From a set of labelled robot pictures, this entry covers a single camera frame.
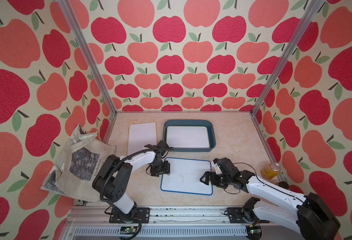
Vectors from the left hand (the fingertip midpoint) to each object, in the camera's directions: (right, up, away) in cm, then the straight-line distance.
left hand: (167, 177), depth 86 cm
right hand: (+22, -3, -4) cm, 23 cm away
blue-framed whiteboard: (+11, 0, +2) cm, 11 cm away
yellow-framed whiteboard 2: (+14, +22, +19) cm, 32 cm away
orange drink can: (+57, +6, -7) cm, 57 cm away
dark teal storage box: (+29, +31, +19) cm, 47 cm away
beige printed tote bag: (-46, +6, -14) cm, 48 cm away
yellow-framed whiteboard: (-21, +23, +25) cm, 40 cm away
